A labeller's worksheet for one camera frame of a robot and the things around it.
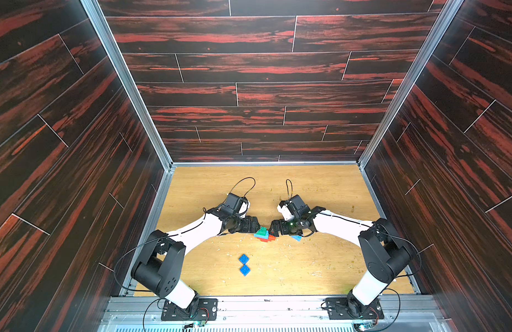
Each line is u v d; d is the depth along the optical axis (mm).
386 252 466
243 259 844
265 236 863
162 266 443
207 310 704
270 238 864
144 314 689
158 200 1087
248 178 752
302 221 673
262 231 850
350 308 657
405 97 892
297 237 905
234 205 705
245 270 817
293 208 735
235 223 745
